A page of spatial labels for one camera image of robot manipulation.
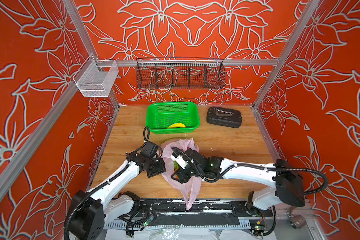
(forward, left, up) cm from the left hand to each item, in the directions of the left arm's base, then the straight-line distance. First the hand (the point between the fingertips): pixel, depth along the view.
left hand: (166, 169), depth 79 cm
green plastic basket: (+45, +10, -7) cm, 47 cm away
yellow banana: (+34, -3, -4) cm, 34 cm away
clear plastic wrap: (-27, -3, -7) cm, 28 cm away
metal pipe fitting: (-20, -62, -3) cm, 65 cm away
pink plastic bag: (-12, -13, +6) cm, 19 cm away
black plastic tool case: (+40, -37, 0) cm, 54 cm away
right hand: (-5, -3, +4) cm, 7 cm away
